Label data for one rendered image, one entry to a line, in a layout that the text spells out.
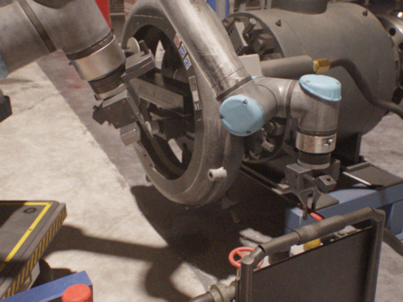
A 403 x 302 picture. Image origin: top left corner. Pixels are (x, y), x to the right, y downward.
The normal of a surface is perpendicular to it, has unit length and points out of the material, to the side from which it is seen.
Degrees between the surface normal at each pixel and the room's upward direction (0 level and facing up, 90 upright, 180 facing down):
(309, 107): 87
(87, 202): 0
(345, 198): 0
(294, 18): 23
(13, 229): 0
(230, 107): 94
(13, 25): 64
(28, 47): 109
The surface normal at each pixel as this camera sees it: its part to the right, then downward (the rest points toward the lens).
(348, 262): 0.53, 0.32
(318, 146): -0.06, 0.38
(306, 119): -0.64, 0.29
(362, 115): 0.50, 0.59
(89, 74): -0.27, 0.60
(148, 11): -0.85, 0.20
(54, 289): 0.06, -0.88
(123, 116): 0.13, 0.48
